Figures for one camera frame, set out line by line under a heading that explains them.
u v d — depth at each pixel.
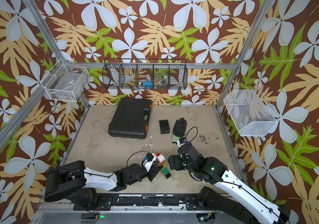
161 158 0.73
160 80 0.97
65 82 0.86
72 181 0.44
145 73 0.98
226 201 0.57
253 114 0.79
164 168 0.78
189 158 0.50
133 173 0.61
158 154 0.76
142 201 0.75
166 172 0.78
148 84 0.95
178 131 1.01
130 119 1.04
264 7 0.69
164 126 1.05
